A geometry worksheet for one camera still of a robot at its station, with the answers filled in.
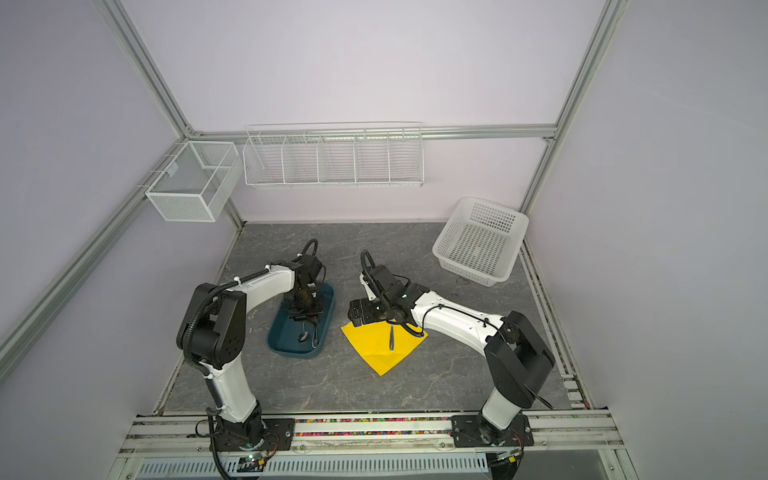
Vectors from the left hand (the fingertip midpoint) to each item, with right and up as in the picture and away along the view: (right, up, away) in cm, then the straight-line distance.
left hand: (318, 322), depth 92 cm
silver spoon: (-4, -3, -3) cm, 5 cm away
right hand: (+14, +4, -9) cm, 17 cm away
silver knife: (-1, -5, -1) cm, 5 cm away
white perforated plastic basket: (+53, +26, +7) cm, 59 cm away
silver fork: (+23, -5, -3) cm, 24 cm away
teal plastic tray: (-10, -2, -1) cm, 10 cm away
